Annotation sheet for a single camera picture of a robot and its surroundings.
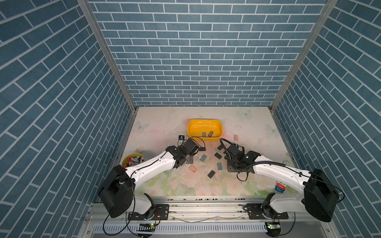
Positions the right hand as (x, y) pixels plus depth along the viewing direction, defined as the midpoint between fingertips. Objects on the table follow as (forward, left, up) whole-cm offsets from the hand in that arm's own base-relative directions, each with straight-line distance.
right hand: (231, 167), depth 85 cm
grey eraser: (+25, +17, -4) cm, 31 cm away
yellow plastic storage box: (+29, +17, -4) cm, 34 cm away
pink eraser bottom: (-1, +22, -4) cm, 23 cm away
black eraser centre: (+8, +7, -2) cm, 11 cm away
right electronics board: (-27, -21, -10) cm, 35 cm away
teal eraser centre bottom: (+2, +6, -5) cm, 8 cm away
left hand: (+2, +27, +4) cm, 27 cm away
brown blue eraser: (+25, +13, -3) cm, 28 cm away
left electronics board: (-31, +41, -7) cm, 52 cm away
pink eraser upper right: (+24, -5, -4) cm, 25 cm away
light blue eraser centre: (+7, +17, -4) cm, 18 cm away
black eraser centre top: (+13, +18, -4) cm, 22 cm away
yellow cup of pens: (-3, +55, +8) cm, 56 cm away
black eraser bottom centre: (-3, +11, -4) cm, 12 cm away
